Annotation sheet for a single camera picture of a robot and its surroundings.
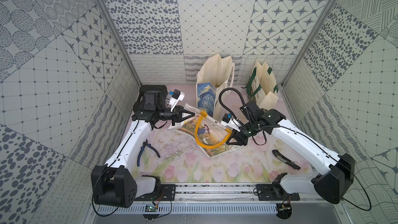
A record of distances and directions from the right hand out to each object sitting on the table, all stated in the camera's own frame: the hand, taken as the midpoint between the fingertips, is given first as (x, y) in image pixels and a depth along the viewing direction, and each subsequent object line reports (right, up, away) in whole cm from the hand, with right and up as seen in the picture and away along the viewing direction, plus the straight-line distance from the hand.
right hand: (231, 141), depth 72 cm
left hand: (-16, +13, -4) cm, 21 cm away
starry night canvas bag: (-4, +38, +39) cm, 54 cm away
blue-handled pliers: (-49, -9, +14) cm, 51 cm away
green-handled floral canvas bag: (+29, +29, +37) cm, 55 cm away
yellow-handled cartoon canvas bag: (-9, +2, +4) cm, 10 cm away
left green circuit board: (-38, -31, -1) cm, 49 cm away
